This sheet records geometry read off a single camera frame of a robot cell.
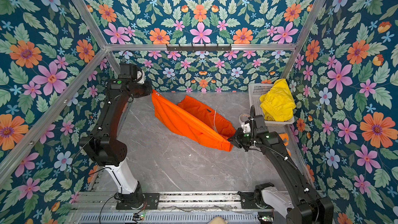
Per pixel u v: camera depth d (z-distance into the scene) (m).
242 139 0.66
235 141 0.67
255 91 1.15
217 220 0.66
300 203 0.39
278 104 0.99
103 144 0.46
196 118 0.78
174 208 0.72
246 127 0.73
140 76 0.69
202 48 0.93
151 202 0.73
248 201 0.73
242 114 1.05
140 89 0.73
